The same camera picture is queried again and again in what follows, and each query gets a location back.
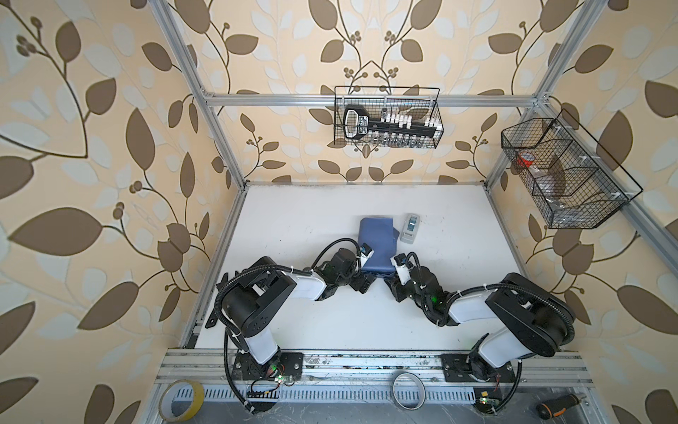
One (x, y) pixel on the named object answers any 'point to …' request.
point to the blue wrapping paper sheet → (380, 236)
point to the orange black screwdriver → (556, 405)
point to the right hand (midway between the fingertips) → (389, 276)
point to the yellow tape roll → (181, 400)
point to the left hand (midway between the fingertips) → (364, 266)
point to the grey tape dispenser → (410, 226)
